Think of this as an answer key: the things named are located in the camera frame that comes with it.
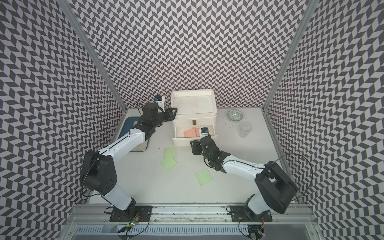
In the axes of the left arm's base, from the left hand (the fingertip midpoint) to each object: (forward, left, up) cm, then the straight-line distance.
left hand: (175, 110), depth 86 cm
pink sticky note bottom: (-6, -13, -13) cm, 19 cm away
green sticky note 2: (-21, +6, -25) cm, 33 cm away
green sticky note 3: (-30, -16, -24) cm, 42 cm away
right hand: (-16, -11, -12) cm, 22 cm away
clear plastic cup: (+2, -46, -19) cm, 50 cm away
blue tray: (+8, +38, -22) cm, 45 cm away
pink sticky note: (-7, -8, -13) cm, 17 cm away
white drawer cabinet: (+3, -12, 0) cm, 12 cm away
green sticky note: (-15, +5, -23) cm, 28 cm away
